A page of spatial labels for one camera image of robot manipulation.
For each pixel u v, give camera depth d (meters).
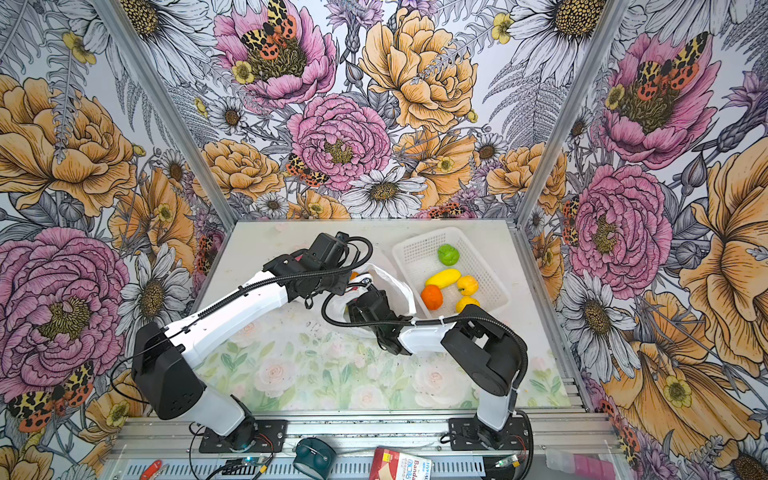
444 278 0.97
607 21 0.73
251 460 0.71
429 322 0.61
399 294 0.74
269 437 0.73
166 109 0.88
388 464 0.67
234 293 0.50
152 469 0.70
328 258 0.63
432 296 0.93
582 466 0.69
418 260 1.08
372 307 0.69
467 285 0.97
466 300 0.92
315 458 0.64
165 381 0.42
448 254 1.05
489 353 0.48
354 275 0.79
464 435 0.73
